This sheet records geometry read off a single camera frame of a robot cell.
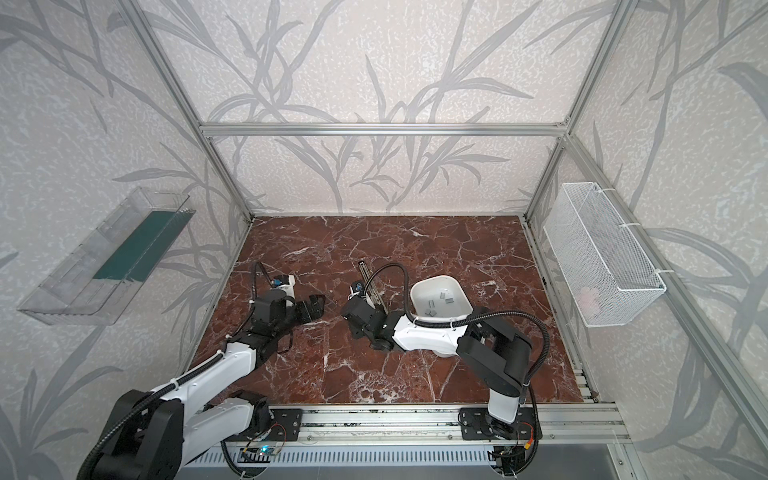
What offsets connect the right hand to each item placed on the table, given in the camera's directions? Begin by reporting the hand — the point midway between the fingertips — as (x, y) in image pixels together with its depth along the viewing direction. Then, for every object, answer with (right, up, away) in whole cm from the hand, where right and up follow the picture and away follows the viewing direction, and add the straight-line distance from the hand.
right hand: (358, 305), depth 88 cm
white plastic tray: (+23, 0, +9) cm, 25 cm away
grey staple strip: (+28, 0, +9) cm, 29 cm away
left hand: (-12, +4, +1) cm, 13 cm away
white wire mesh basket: (+56, +12, -27) cm, 63 cm away
